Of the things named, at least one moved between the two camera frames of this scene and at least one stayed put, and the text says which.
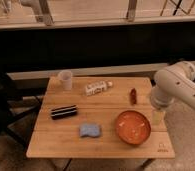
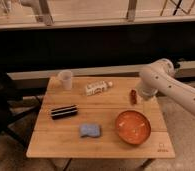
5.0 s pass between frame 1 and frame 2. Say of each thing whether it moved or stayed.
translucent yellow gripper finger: moved
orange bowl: stayed
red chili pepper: stayed
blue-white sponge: stayed
